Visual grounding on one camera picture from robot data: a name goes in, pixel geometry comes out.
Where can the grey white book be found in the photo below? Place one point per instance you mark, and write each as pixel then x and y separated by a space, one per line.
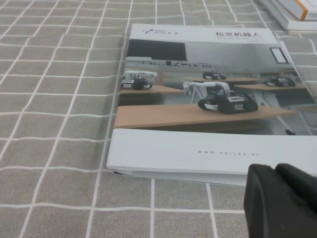
pixel 287 20

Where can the orange white book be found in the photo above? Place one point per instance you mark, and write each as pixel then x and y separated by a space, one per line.
pixel 298 10

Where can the AgileX robot brochure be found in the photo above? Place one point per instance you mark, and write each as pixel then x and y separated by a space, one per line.
pixel 203 104

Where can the grey checkered tablecloth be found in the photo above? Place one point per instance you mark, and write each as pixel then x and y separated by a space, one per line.
pixel 60 63

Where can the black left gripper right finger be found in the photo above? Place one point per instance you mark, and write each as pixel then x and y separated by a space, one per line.
pixel 302 183

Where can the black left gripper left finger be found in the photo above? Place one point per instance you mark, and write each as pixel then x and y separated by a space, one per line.
pixel 273 210

